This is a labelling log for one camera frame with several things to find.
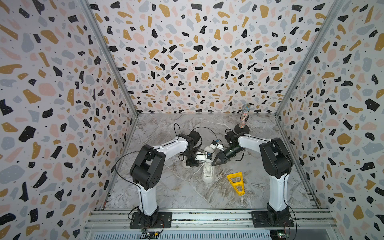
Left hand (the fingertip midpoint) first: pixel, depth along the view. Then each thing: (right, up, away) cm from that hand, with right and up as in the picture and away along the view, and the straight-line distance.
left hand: (197, 161), depth 91 cm
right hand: (+10, -1, -4) cm, 11 cm away
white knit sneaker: (+6, -4, -5) cm, 9 cm away
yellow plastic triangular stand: (+23, -10, -4) cm, 26 cm away
